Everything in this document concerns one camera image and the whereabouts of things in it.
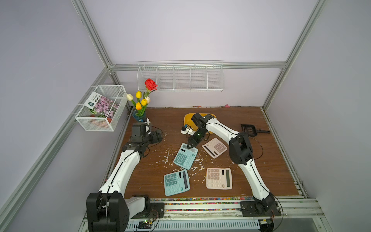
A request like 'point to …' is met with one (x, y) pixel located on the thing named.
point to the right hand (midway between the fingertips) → (190, 144)
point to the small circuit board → (142, 224)
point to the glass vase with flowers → (139, 113)
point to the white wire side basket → (92, 121)
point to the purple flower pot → (106, 107)
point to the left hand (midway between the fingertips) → (155, 133)
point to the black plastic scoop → (251, 130)
